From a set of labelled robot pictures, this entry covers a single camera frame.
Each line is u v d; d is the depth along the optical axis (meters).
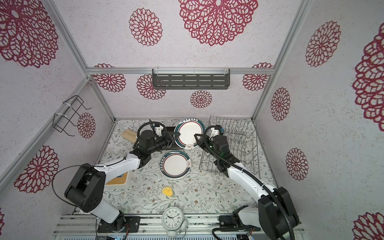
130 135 1.06
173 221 0.72
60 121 0.72
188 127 0.83
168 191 0.82
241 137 1.08
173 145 0.76
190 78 0.90
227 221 0.73
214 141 0.62
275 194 0.43
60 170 0.45
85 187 0.48
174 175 0.88
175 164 0.95
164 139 0.75
